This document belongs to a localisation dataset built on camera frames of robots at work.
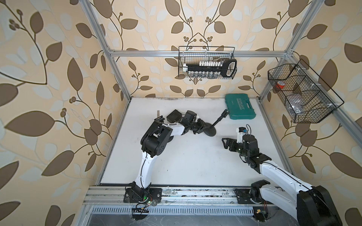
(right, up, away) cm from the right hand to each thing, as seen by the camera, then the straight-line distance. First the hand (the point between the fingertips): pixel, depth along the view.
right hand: (228, 140), depth 87 cm
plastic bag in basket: (+33, +22, -14) cm, 42 cm away
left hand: (-12, +9, +8) cm, 16 cm away
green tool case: (+15, +22, +21) cm, 34 cm away
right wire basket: (+37, +25, -15) cm, 47 cm away
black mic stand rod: (-41, +13, -6) cm, 43 cm away
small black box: (-35, +15, +18) cm, 42 cm away
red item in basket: (+33, +35, -1) cm, 48 cm away
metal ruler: (-49, +16, +25) cm, 57 cm away
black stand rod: (-3, +16, -3) cm, 17 cm away
